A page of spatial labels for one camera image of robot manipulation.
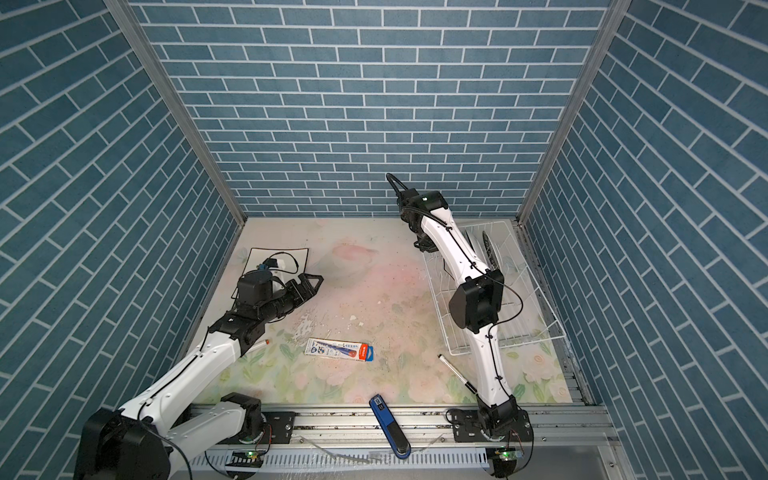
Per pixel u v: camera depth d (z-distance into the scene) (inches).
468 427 29.0
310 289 28.9
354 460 27.8
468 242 23.9
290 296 28.4
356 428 29.7
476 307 22.5
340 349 34.1
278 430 28.8
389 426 27.8
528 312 38.1
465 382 31.7
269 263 29.0
